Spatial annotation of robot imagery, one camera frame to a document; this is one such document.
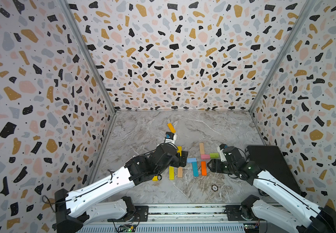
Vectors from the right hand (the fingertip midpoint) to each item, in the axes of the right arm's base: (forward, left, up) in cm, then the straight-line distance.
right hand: (211, 165), depth 80 cm
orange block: (+2, +3, -9) cm, 10 cm away
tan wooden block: (-1, +17, -9) cm, 20 cm away
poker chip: (-9, -2, -11) cm, 14 cm away
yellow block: (+15, +18, -9) cm, 25 cm away
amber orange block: (+33, +25, -9) cm, 42 cm away
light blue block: (+7, +11, -9) cm, 16 cm away
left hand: (-1, +16, +15) cm, 23 cm away
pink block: (+11, +1, -10) cm, 15 cm away
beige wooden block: (+19, +3, -10) cm, 21 cm away
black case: (+8, -39, -8) cm, 41 cm away
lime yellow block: (-1, +23, -10) cm, 25 cm away
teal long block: (+4, +8, -10) cm, 13 cm away
